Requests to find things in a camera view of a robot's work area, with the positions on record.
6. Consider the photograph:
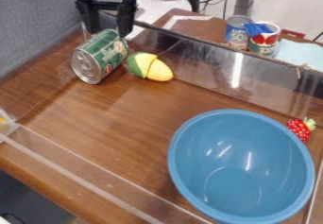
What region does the clear acrylic back wall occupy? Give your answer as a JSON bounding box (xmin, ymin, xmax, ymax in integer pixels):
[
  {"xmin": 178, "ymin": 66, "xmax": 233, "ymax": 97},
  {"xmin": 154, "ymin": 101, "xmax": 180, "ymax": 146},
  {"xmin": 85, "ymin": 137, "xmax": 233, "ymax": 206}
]
[{"xmin": 80, "ymin": 1, "xmax": 323, "ymax": 127}]

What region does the yellow green toy corn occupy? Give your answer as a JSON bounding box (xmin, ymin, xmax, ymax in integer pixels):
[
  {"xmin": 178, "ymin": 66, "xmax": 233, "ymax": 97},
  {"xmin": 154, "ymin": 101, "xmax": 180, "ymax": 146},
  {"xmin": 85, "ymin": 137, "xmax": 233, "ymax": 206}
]
[{"xmin": 126, "ymin": 52, "xmax": 173, "ymax": 81}]

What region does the red white tomato can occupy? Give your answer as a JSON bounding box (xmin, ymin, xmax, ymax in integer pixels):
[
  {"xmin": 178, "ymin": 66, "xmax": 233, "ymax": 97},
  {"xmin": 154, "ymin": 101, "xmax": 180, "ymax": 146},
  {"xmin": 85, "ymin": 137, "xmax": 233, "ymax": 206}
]
[{"xmin": 248, "ymin": 21, "xmax": 280, "ymax": 57}]

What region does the light blue cloth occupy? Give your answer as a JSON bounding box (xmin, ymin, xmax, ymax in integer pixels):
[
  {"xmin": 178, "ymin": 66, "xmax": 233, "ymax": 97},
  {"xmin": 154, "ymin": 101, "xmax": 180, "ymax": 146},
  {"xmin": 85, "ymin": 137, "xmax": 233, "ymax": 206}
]
[{"xmin": 275, "ymin": 39, "xmax": 323, "ymax": 72}]

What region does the blue soup can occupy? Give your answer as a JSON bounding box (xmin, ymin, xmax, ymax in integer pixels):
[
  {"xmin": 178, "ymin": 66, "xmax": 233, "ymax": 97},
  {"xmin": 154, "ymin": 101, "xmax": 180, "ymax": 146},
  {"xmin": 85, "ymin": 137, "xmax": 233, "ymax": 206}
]
[{"xmin": 224, "ymin": 15, "xmax": 252, "ymax": 49}]

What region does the clear acrylic front wall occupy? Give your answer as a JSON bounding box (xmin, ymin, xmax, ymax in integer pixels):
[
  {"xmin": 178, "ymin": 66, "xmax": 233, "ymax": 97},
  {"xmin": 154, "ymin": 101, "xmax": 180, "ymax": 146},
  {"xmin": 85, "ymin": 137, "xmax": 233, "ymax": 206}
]
[{"xmin": 0, "ymin": 109, "xmax": 212, "ymax": 224}]

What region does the grey metal pole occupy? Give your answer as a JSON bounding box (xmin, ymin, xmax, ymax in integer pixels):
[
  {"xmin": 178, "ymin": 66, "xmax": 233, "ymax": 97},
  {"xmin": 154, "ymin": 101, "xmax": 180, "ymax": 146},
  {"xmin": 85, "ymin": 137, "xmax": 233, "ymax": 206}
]
[{"xmin": 235, "ymin": 0, "xmax": 253, "ymax": 16}]

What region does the clear acrylic wall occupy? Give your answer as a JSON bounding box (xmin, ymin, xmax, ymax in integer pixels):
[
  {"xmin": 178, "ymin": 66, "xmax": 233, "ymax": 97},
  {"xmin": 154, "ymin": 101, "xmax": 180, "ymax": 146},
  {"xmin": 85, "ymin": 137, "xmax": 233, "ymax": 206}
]
[
  {"xmin": 0, "ymin": 109, "xmax": 212, "ymax": 224},
  {"xmin": 80, "ymin": 1, "xmax": 323, "ymax": 127}
]

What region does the green tin can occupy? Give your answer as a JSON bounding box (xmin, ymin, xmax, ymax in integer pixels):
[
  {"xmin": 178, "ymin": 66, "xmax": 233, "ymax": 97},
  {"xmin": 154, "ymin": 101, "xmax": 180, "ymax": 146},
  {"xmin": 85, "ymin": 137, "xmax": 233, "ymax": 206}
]
[{"xmin": 70, "ymin": 29, "xmax": 128, "ymax": 84}]

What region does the red toy strawberry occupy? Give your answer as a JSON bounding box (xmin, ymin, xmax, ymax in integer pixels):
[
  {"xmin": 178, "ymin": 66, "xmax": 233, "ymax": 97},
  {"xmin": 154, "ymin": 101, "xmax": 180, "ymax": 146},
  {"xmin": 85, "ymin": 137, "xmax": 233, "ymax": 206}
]
[{"xmin": 287, "ymin": 118, "xmax": 315, "ymax": 143}]

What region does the blue plastic bowl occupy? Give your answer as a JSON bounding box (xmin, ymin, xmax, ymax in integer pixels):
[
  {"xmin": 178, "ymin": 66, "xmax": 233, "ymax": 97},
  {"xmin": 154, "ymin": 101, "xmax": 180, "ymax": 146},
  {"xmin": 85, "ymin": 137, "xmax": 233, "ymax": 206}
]
[{"xmin": 168, "ymin": 110, "xmax": 315, "ymax": 224}]

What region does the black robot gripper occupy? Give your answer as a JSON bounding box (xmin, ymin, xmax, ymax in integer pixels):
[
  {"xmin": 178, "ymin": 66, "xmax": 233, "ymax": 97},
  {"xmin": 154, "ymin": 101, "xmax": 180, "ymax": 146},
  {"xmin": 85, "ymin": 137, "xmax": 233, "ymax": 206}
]
[{"xmin": 76, "ymin": 0, "xmax": 136, "ymax": 37}]

